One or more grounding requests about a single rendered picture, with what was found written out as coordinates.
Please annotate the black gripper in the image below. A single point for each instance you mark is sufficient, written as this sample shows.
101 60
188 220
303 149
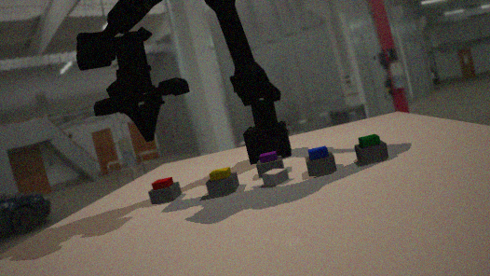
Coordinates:
143 116

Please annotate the blue button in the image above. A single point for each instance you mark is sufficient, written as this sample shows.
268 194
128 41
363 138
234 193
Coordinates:
320 161

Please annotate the red button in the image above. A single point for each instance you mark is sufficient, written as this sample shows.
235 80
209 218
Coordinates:
164 190

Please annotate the yellow button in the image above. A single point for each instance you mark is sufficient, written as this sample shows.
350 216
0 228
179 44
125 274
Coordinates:
222 181

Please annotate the green button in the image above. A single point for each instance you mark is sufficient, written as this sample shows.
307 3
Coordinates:
370 149

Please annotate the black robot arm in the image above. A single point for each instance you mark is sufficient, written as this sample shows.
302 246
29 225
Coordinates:
250 81

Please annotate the purple button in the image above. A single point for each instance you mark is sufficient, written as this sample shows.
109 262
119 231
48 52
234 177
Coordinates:
269 161

